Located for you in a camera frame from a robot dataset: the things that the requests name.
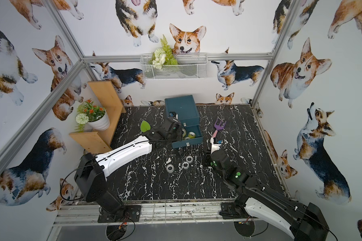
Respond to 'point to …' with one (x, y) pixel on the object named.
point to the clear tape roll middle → (185, 165)
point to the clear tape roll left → (170, 168)
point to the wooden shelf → (101, 141)
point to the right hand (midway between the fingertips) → (205, 147)
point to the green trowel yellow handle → (145, 126)
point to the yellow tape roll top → (191, 135)
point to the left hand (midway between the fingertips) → (179, 127)
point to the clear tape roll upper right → (189, 159)
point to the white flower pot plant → (95, 117)
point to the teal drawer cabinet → (184, 108)
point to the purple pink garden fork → (218, 127)
